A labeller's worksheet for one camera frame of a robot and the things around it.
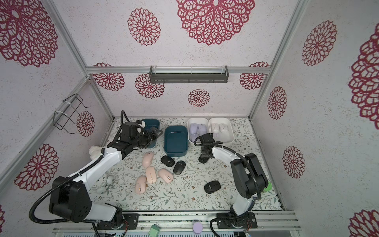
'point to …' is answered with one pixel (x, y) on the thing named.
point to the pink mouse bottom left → (140, 184)
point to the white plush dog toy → (94, 151)
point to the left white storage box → (205, 120)
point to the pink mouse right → (168, 177)
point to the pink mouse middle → (151, 175)
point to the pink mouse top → (147, 159)
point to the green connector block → (154, 230)
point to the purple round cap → (197, 228)
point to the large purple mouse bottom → (202, 129)
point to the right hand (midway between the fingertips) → (208, 150)
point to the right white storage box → (226, 137)
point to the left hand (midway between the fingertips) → (159, 136)
